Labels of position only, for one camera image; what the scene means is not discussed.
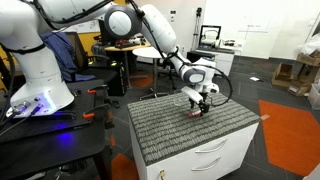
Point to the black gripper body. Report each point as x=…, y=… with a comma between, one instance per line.
x=205, y=99

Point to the red marker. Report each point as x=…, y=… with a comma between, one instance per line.
x=193, y=114

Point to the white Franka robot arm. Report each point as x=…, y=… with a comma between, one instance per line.
x=43, y=66

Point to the clear drinking glass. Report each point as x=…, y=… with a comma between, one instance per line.
x=180, y=100

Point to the grey carpet mat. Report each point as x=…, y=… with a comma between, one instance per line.
x=186, y=133

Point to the white storage cabinet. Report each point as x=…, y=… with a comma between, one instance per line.
x=225, y=61

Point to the black storage cabinet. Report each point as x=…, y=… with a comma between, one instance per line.
x=193, y=56

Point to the white drawer cabinet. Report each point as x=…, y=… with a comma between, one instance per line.
x=213, y=156

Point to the white paper sheet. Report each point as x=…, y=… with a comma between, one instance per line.
x=255, y=79

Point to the black 3D printer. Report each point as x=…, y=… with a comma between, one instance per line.
x=210, y=36

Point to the round white table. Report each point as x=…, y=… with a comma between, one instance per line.
x=146, y=52

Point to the black tripod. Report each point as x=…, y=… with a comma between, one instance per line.
x=198, y=26

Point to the cabinet key lock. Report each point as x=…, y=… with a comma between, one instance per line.
x=162, y=174

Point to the black computer tower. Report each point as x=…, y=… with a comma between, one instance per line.
x=117, y=78

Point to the open brown cardboard box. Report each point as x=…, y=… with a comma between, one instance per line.
x=281, y=75

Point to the wooden desk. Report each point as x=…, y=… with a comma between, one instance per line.
x=126, y=48

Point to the black red keyboard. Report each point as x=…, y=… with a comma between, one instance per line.
x=126, y=43

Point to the black chair with jacket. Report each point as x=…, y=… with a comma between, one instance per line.
x=100, y=73

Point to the large brown cardboard box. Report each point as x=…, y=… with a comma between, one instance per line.
x=303, y=80

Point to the white storage bin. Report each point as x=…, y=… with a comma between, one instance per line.
x=315, y=96

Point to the flat brown cardboard box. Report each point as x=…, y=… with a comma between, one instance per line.
x=308, y=59

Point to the black monitor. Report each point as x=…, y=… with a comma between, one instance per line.
x=105, y=33

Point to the clear plastic bag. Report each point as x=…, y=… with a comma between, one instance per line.
x=311, y=43

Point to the blue jacket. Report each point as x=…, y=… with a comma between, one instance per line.
x=60, y=53

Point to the black robot table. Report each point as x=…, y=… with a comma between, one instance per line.
x=50, y=146

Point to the wall thermostat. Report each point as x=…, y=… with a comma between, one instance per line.
x=173, y=15

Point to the white wall poster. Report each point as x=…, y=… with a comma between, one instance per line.
x=80, y=26

